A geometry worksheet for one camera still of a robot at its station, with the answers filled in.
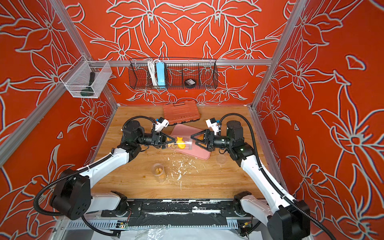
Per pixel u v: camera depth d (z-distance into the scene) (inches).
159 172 30.7
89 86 32.4
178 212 28.6
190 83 37.4
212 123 26.3
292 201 15.5
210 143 23.5
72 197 16.3
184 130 42.1
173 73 39.5
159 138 24.6
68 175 16.6
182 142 26.5
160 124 27.0
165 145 27.4
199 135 24.3
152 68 34.6
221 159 35.5
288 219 14.6
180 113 42.1
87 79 36.2
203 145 27.6
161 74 35.4
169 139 25.4
